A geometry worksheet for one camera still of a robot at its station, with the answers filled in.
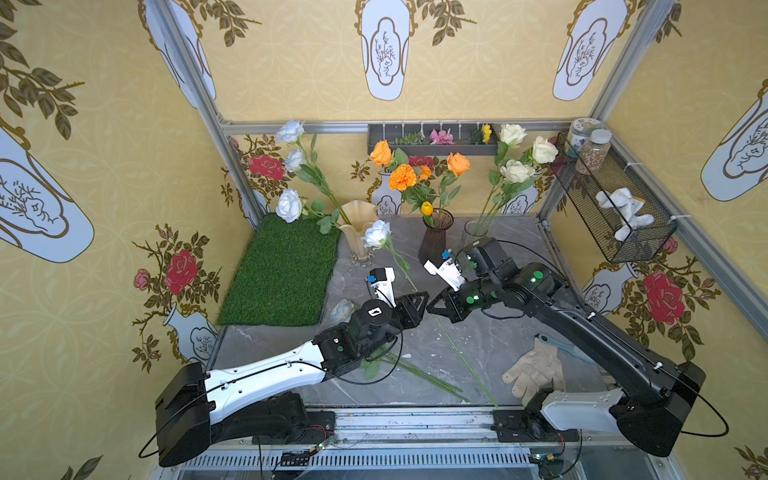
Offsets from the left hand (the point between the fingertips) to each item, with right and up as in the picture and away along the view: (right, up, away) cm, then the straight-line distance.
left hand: (418, 292), depth 71 cm
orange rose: (+3, +32, +14) cm, 35 cm away
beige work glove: (+33, -23, +11) cm, 42 cm away
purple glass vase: (+9, +12, +33) cm, 37 cm away
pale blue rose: (-9, +13, -1) cm, 16 cm away
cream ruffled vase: (-17, +21, +27) cm, 38 cm away
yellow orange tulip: (+4, +21, +10) cm, 23 cm away
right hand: (+3, -2, -1) cm, 4 cm away
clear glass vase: (+20, +16, +24) cm, 35 cm away
